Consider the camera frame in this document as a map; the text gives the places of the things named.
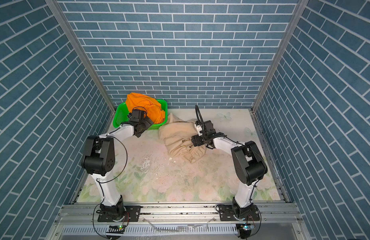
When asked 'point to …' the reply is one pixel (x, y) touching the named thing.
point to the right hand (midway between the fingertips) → (196, 136)
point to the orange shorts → (152, 108)
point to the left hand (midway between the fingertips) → (147, 124)
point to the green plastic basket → (121, 112)
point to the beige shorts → (177, 134)
